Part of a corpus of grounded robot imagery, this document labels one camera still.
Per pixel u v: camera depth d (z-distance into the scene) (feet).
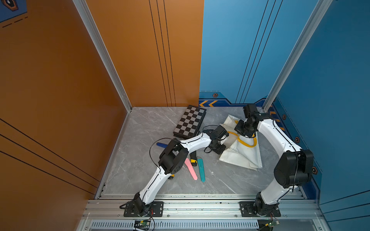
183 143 1.95
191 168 2.84
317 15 2.35
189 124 3.47
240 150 2.70
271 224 2.27
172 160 1.91
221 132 2.57
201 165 2.88
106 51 2.87
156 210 2.42
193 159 2.95
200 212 2.39
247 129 2.42
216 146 2.67
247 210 2.38
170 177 2.73
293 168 1.50
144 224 2.35
